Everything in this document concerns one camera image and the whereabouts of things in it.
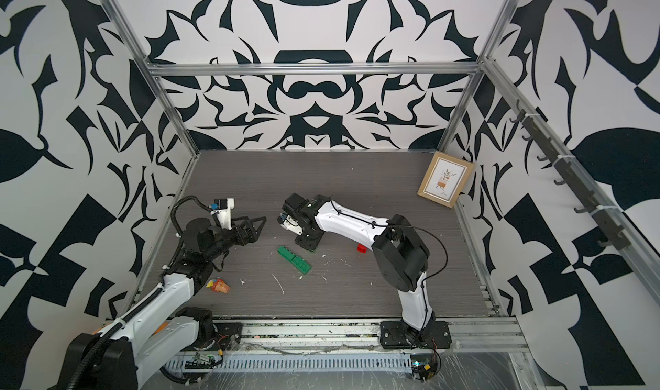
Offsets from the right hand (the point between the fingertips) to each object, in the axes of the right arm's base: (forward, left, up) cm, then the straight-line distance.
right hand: (308, 235), depth 88 cm
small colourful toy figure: (-15, +27, -3) cm, 31 cm away
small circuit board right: (-36, -33, -8) cm, 49 cm away
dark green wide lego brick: (-8, +2, -5) cm, 10 cm away
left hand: (+3, +17, +10) cm, 19 cm away
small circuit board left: (-35, +26, -2) cm, 44 cm away
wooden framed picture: (+22, -52, +2) cm, 56 cm away
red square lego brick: (-3, -18, -5) cm, 19 cm away
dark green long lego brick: (-4, +8, -4) cm, 10 cm away
